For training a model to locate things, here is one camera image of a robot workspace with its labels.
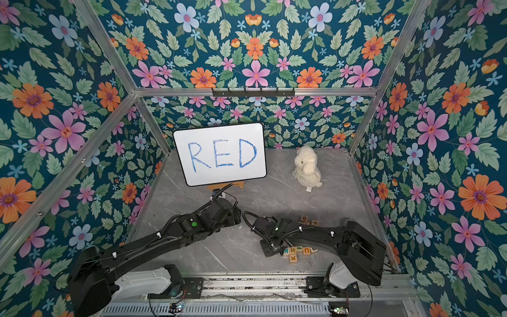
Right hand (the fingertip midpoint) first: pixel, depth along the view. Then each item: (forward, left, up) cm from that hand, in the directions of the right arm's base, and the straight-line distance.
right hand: (271, 247), depth 82 cm
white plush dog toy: (+30, -16, +16) cm, 37 cm away
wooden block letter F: (+11, -20, 0) cm, 23 cm away
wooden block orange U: (-1, -15, 0) cm, 15 cm away
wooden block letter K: (-4, -9, +1) cm, 10 cm away
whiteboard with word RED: (+37, +24, +18) cm, 48 cm away
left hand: (+10, +13, +11) cm, 20 cm away
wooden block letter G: (+13, -15, +1) cm, 20 cm away
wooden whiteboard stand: (+29, +32, +1) cm, 43 cm away
